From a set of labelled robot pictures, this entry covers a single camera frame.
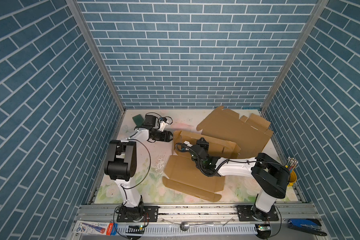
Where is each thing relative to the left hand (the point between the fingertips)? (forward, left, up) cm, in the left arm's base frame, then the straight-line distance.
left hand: (169, 136), depth 96 cm
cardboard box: (-20, -7, -8) cm, 23 cm away
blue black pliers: (-49, -67, -3) cm, 83 cm away
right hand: (-6, -20, +9) cm, 23 cm away
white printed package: (-47, +32, -7) cm, 58 cm away
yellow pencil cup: (-25, -63, +10) cm, 69 cm away
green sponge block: (+19, +25, -6) cm, 32 cm away
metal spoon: (-48, -9, -4) cm, 49 cm away
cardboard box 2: (+8, -59, -9) cm, 60 cm away
